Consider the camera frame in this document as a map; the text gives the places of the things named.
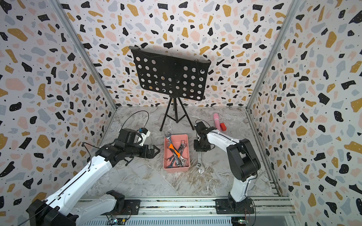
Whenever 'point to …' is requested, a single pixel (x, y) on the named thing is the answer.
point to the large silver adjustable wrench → (200, 165)
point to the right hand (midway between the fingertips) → (197, 149)
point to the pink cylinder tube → (217, 121)
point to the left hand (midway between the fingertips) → (154, 149)
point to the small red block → (223, 126)
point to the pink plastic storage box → (176, 139)
